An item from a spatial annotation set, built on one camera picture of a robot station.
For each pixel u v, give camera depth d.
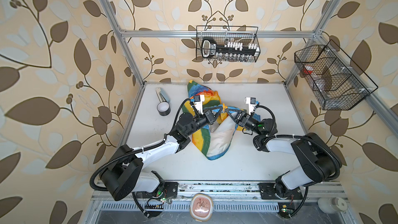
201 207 0.68
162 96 1.09
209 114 0.65
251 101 0.71
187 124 0.59
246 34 0.91
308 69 0.81
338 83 0.72
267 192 0.73
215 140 0.89
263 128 0.64
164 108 1.06
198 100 0.68
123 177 0.42
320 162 0.46
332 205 0.63
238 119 0.70
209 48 0.84
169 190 0.74
